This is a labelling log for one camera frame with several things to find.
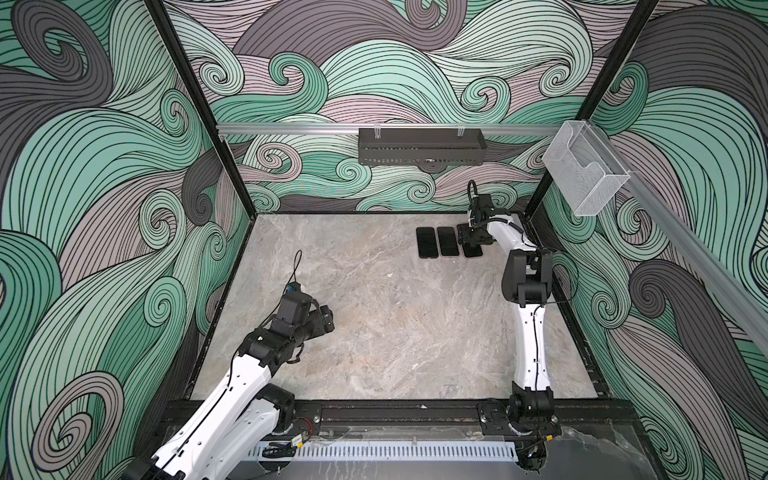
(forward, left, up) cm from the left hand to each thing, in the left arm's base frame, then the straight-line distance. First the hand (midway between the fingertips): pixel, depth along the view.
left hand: (320, 315), depth 80 cm
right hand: (+36, -51, -8) cm, 63 cm away
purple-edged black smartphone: (+35, -42, -9) cm, 55 cm away
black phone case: (+35, -34, -11) cm, 50 cm away
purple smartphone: (+31, -50, -9) cm, 59 cm away
